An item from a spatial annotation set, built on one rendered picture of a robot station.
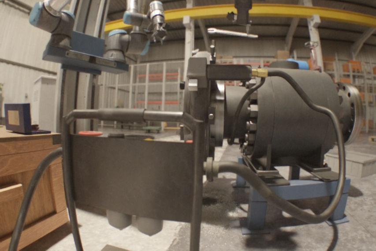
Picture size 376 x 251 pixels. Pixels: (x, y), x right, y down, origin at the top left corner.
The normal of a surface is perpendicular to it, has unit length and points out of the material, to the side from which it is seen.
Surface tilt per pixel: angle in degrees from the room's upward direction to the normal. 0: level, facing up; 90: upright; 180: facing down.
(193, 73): 68
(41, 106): 90
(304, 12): 90
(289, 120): 100
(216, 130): 119
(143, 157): 90
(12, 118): 97
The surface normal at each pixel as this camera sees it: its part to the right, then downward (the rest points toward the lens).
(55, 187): 0.99, 0.01
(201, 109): -0.16, -0.03
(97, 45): 0.81, -0.01
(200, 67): -0.13, -0.43
